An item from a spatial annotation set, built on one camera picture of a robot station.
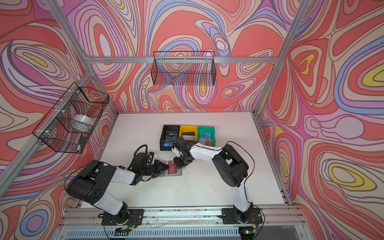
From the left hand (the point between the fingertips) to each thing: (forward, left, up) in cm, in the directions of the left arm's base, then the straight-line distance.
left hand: (170, 166), depth 89 cm
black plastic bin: (+24, +3, -1) cm, 24 cm away
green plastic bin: (+22, -23, +1) cm, 32 cm away
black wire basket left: (+10, +50, +27) cm, 57 cm away
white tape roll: (+8, +39, +31) cm, 51 cm away
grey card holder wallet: (-2, -5, -2) cm, 6 cm away
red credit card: (-1, -1, -1) cm, 2 cm away
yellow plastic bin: (+26, -10, +4) cm, 28 cm away
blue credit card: (+16, +3, 0) cm, 16 cm away
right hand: (0, -5, -3) cm, 6 cm away
